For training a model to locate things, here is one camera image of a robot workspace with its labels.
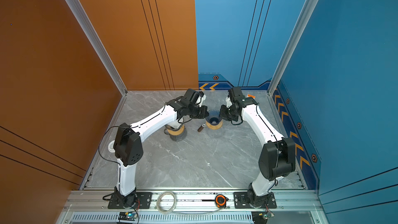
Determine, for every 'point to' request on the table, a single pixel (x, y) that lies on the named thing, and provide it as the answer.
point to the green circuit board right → (261, 217)
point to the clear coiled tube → (164, 193)
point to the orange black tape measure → (221, 200)
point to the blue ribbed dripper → (214, 117)
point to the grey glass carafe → (176, 138)
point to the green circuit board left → (127, 216)
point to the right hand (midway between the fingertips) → (219, 116)
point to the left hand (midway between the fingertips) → (210, 113)
